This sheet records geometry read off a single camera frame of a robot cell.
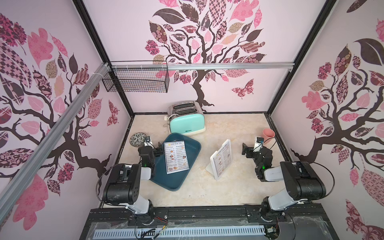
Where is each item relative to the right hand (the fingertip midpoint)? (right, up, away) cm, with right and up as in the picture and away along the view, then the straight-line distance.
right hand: (252, 142), depth 92 cm
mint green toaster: (-42, +16, +2) cm, 45 cm away
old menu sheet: (-21, -8, -11) cm, 25 cm away
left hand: (-63, -2, +2) cm, 63 cm away
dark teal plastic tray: (-47, -21, -10) cm, 52 cm away
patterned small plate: (-76, +1, +8) cm, 77 cm away
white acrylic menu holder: (-28, -12, -15) cm, 33 cm away
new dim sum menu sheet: (-49, -10, +2) cm, 50 cm away
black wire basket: (-74, +43, +2) cm, 86 cm away
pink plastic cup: (+13, +5, +5) cm, 14 cm away
